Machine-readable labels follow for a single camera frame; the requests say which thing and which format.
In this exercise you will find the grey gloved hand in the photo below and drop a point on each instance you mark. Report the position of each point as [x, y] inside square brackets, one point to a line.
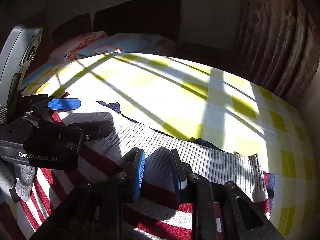
[16, 181]

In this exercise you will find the patterned brown curtain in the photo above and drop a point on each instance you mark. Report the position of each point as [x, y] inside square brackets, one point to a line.
[277, 46]

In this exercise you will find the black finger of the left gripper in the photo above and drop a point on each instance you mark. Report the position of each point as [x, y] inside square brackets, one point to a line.
[94, 130]

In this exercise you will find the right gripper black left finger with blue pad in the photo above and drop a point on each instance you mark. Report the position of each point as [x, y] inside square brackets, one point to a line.
[95, 211]

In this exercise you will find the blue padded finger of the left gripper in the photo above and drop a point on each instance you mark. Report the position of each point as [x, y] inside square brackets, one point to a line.
[64, 104]

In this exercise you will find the light blue pillow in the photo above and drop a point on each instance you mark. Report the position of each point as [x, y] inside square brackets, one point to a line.
[120, 43]

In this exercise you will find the yellow white checked bedsheet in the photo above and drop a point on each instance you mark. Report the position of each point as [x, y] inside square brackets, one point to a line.
[225, 127]

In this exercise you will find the pink floral pillow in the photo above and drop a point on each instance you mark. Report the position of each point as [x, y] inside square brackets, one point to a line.
[67, 51]

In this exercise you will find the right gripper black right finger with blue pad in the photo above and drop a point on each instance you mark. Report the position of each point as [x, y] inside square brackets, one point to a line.
[219, 211]

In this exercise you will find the grey device on gripper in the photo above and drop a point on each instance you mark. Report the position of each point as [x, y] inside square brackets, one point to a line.
[16, 56]

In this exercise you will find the red white striped sweater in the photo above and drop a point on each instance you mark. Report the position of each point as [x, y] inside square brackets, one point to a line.
[81, 170]

